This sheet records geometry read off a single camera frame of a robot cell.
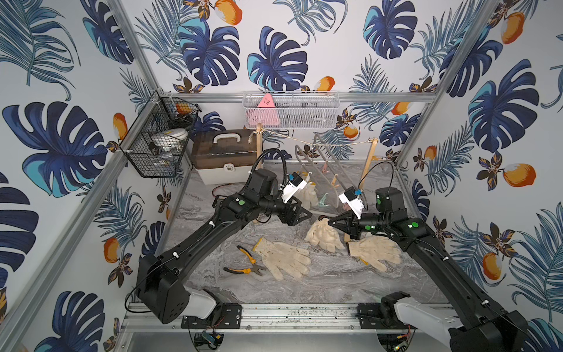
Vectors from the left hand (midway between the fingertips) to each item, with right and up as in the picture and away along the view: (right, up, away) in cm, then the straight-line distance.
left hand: (305, 204), depth 71 cm
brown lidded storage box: (-33, +19, +24) cm, 45 cm away
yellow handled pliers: (-18, -26, +13) cm, 34 cm away
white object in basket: (-48, +23, +9) cm, 54 cm away
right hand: (+9, -5, +1) cm, 10 cm away
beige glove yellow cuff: (-9, -22, +17) cm, 29 cm away
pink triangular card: (-14, +35, +18) cm, 42 cm away
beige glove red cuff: (+7, -11, +4) cm, 14 cm away
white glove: (+3, +2, +19) cm, 19 cm away
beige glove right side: (+30, -20, +18) cm, 41 cm away
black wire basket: (-59, +38, +23) cm, 73 cm away
